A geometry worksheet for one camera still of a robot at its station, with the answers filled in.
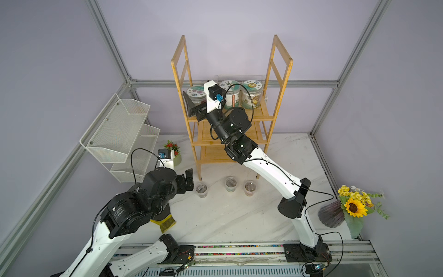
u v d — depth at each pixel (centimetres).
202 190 87
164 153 49
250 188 88
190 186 54
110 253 35
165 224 81
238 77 89
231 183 90
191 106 51
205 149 90
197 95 58
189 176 53
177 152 98
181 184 51
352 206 64
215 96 45
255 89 62
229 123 45
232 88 63
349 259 73
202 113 51
